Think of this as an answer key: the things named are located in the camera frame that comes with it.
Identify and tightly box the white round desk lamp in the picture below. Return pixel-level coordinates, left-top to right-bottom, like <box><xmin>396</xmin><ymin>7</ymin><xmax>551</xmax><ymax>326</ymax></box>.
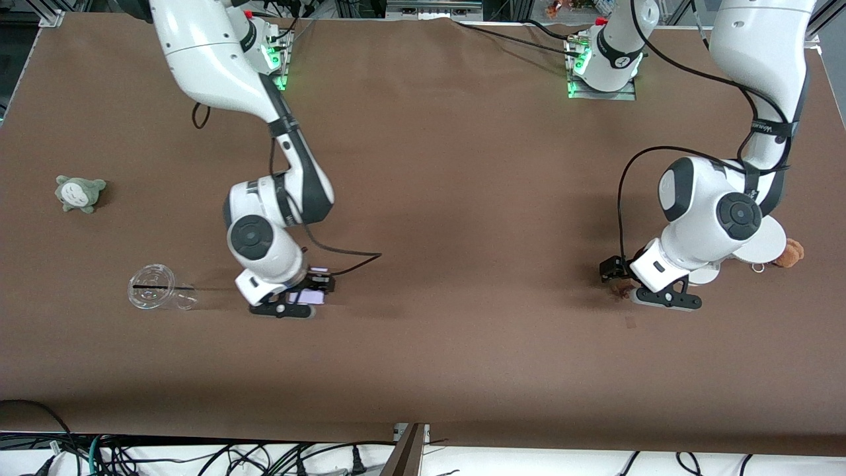
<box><xmin>687</xmin><ymin>218</ymin><xmax>788</xmax><ymax>286</ymax></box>

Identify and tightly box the brown table cover sheet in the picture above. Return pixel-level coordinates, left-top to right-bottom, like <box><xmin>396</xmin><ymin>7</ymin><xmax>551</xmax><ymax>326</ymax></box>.
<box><xmin>0</xmin><ymin>12</ymin><xmax>846</xmax><ymax>457</ymax></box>

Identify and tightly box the clear plastic cup with lid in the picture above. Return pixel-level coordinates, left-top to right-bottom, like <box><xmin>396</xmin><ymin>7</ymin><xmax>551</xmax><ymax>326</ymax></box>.
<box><xmin>127</xmin><ymin>263</ymin><xmax>199</xmax><ymax>311</ymax></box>

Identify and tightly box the grey green plush toy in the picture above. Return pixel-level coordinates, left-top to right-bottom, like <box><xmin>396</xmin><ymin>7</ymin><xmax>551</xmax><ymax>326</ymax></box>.
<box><xmin>54</xmin><ymin>175</ymin><xmax>107</xmax><ymax>214</ymax></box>

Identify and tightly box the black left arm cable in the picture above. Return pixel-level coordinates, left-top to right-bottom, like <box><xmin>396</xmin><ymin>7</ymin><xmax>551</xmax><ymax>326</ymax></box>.
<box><xmin>617</xmin><ymin>0</ymin><xmax>794</xmax><ymax>262</ymax></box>

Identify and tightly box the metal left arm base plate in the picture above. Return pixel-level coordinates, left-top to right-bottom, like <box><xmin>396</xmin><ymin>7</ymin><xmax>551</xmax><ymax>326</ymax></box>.
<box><xmin>567</xmin><ymin>78</ymin><xmax>636</xmax><ymax>101</ymax></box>

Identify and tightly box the brown bear plush keychain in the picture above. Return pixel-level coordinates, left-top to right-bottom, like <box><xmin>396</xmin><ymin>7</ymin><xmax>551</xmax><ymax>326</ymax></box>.
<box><xmin>775</xmin><ymin>239</ymin><xmax>806</xmax><ymax>269</ymax></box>

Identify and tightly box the dark frame post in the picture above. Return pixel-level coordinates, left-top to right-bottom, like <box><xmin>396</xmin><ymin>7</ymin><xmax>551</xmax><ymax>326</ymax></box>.
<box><xmin>380</xmin><ymin>423</ymin><xmax>430</xmax><ymax>476</ymax></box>

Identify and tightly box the short black table cable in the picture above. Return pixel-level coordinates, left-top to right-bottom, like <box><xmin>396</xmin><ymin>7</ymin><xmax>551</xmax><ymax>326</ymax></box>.
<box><xmin>525</xmin><ymin>19</ymin><xmax>590</xmax><ymax>48</ymax></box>

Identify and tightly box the long black table cable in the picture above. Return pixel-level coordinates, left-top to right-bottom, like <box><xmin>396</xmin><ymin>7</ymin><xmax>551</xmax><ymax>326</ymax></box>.
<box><xmin>455</xmin><ymin>22</ymin><xmax>586</xmax><ymax>57</ymax></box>

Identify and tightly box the thick black floor cable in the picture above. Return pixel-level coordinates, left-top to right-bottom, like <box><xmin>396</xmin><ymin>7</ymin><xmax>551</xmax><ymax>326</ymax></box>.
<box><xmin>0</xmin><ymin>399</ymin><xmax>83</xmax><ymax>476</ymax></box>

